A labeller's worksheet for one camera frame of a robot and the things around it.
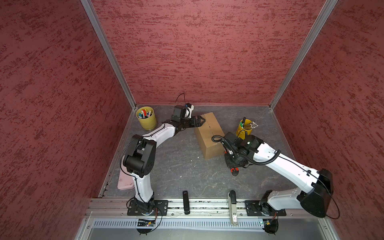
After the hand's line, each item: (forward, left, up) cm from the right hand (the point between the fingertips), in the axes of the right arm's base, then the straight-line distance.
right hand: (230, 167), depth 74 cm
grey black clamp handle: (-16, 0, -11) cm, 20 cm away
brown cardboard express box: (+20, +12, +2) cm, 24 cm away
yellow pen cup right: (+28, -15, -5) cm, 32 cm away
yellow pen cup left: (+35, +50, +1) cm, 60 cm away
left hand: (+29, +15, +1) cm, 32 cm away
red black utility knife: (-4, -1, +3) cm, 5 cm away
